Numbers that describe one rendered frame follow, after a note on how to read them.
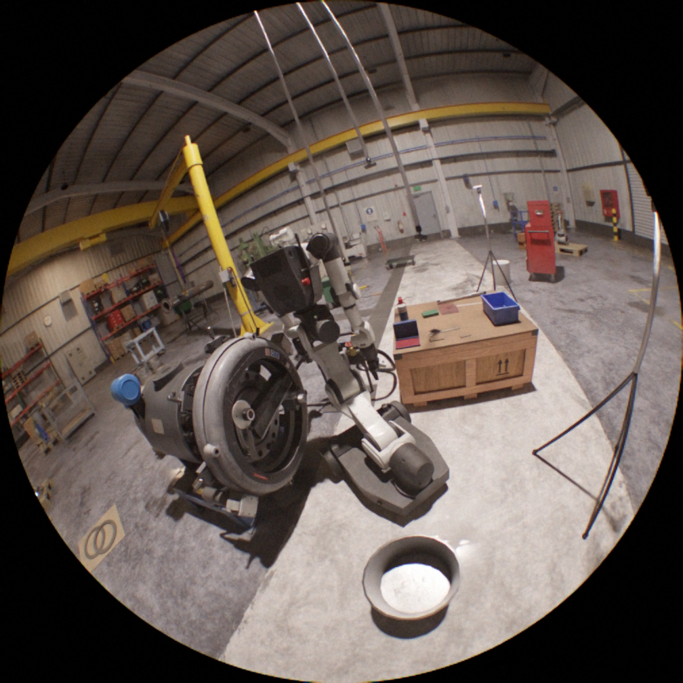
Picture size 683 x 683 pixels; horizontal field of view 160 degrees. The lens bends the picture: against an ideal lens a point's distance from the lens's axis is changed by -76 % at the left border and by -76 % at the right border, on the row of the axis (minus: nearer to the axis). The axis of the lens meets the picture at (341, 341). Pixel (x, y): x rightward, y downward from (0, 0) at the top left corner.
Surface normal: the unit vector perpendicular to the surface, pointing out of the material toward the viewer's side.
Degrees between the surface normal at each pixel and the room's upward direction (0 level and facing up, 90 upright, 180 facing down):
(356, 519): 0
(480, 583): 0
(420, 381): 90
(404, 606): 0
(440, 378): 90
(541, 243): 90
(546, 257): 90
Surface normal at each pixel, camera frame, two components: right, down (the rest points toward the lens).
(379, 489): -0.29, -0.87
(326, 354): 0.22, -0.28
